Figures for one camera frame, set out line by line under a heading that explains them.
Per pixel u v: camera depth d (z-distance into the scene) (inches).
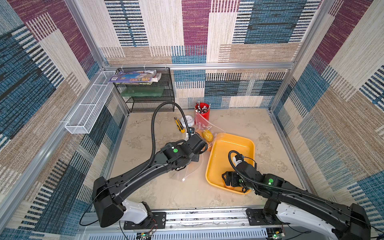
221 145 39.2
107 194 15.3
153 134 19.8
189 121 43.6
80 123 27.3
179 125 42.7
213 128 36.5
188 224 28.7
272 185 21.3
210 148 36.1
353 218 16.3
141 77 32.3
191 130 25.4
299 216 21.5
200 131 39.2
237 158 27.7
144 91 38.1
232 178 27.0
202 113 38.9
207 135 37.1
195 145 21.1
